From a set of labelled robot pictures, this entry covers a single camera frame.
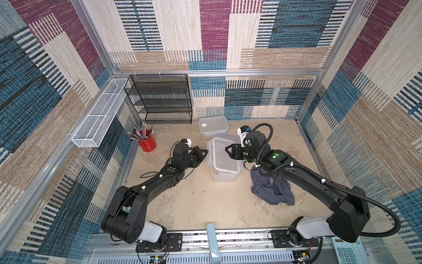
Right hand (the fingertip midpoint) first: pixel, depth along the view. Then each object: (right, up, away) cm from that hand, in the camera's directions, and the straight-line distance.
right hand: (232, 151), depth 80 cm
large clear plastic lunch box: (-7, -12, +1) cm, 14 cm away
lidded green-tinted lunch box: (-11, +13, +29) cm, 34 cm away
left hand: (-10, 0, +5) cm, 11 cm away
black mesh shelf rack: (-41, +32, +31) cm, 60 cm away
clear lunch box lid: (-5, -4, +1) cm, 6 cm away
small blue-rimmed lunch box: (-1, +7, +23) cm, 24 cm away
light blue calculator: (+48, -41, -11) cm, 64 cm away
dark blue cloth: (+23, -20, +7) cm, 31 cm away
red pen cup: (-49, +2, +25) cm, 55 cm away
